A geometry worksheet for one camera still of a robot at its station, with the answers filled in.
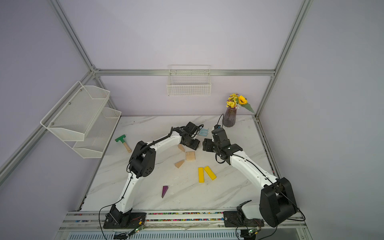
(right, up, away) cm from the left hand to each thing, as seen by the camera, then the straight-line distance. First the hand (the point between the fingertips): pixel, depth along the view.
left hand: (193, 145), depth 100 cm
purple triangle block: (-16, -23, -18) cm, 34 cm away
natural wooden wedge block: (-9, -11, -7) cm, 16 cm away
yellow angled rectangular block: (+10, -16, -10) cm, 21 cm away
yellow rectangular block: (+5, -17, -12) cm, 21 cm away
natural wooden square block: (-2, -6, -3) cm, 7 cm away
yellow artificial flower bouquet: (+27, +29, -6) cm, 40 cm away
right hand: (+10, +2, -14) cm, 17 cm away
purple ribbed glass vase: (+27, +21, +11) cm, 35 cm away
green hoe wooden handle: (-51, +4, +4) cm, 51 cm away
